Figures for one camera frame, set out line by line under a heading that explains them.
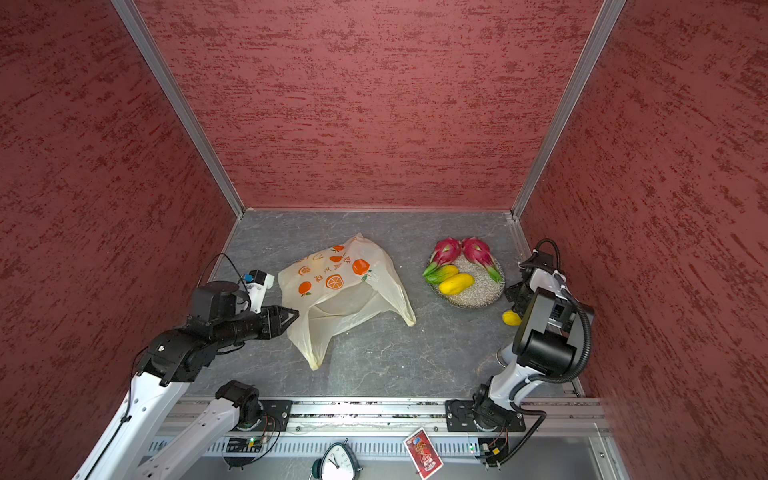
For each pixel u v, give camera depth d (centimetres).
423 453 68
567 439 76
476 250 98
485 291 97
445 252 99
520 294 79
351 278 89
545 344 48
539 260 77
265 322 59
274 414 74
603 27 73
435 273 97
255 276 62
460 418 74
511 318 88
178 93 86
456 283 95
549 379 49
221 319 52
